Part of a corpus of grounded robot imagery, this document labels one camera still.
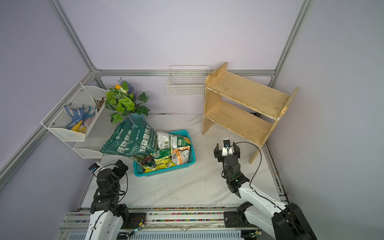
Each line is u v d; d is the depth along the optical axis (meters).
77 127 0.71
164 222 0.74
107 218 0.53
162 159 0.79
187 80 0.95
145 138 0.78
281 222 0.41
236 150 0.75
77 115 0.72
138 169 0.82
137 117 0.84
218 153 0.73
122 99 0.80
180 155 0.84
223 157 0.72
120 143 0.76
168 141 0.86
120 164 0.78
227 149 0.67
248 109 0.95
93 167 0.66
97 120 0.77
